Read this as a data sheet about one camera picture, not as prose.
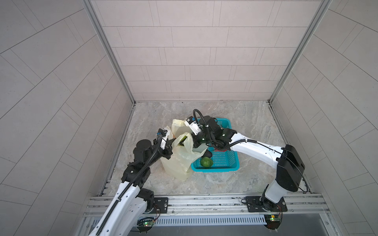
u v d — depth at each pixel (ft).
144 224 2.12
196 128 2.23
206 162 2.65
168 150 2.06
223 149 1.84
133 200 1.57
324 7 2.33
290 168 1.40
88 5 2.30
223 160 2.84
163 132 1.96
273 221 2.23
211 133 1.94
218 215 2.28
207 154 2.79
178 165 2.41
